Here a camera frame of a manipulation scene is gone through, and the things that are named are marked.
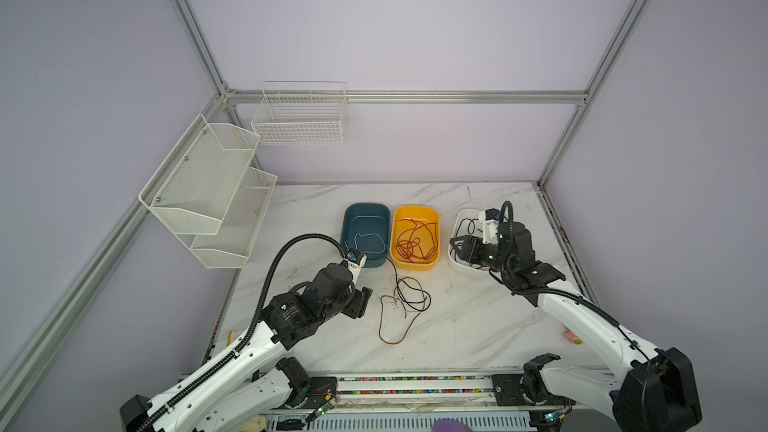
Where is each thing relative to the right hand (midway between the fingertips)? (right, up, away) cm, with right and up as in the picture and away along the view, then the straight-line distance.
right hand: (454, 241), depth 80 cm
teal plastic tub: (-27, +2, +29) cm, 39 cm away
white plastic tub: (+9, +4, +24) cm, 26 cm away
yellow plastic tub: (-7, +7, +28) cm, 30 cm away
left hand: (-26, -11, -6) cm, 29 cm away
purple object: (-3, -43, -10) cm, 44 cm away
